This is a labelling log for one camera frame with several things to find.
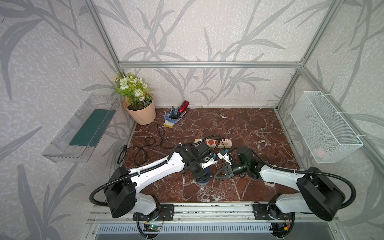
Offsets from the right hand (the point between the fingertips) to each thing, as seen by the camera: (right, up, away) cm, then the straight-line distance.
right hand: (215, 177), depth 75 cm
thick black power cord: (-35, +15, +27) cm, 47 cm away
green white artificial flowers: (-47, +44, +19) cm, 67 cm away
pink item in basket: (+51, +14, -2) cm, 53 cm away
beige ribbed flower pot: (-47, +31, +27) cm, 63 cm away
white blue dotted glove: (-29, +32, +40) cm, 59 cm away
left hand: (-6, +1, +3) cm, 7 cm away
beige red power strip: (0, +18, -4) cm, 18 cm away
